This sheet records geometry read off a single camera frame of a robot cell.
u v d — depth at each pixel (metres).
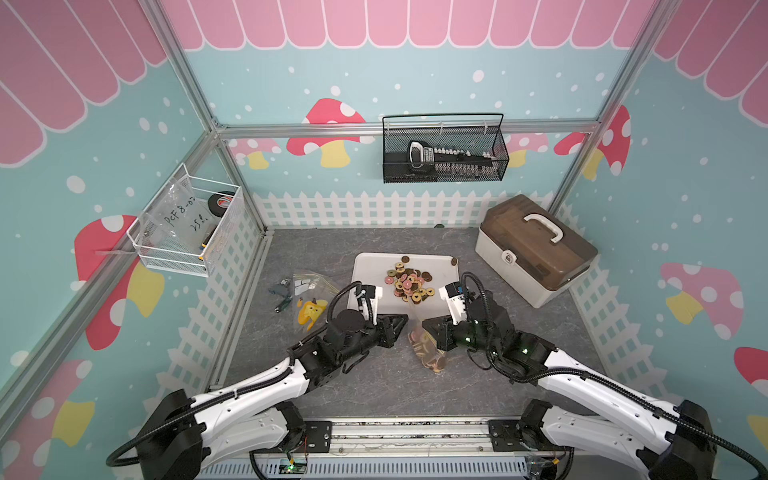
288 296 1.00
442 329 0.67
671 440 0.40
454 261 1.08
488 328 0.53
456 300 0.66
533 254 0.87
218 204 0.80
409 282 1.01
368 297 0.64
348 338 0.57
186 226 0.71
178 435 0.40
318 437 0.74
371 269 1.07
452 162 0.88
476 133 0.91
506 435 0.74
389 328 0.66
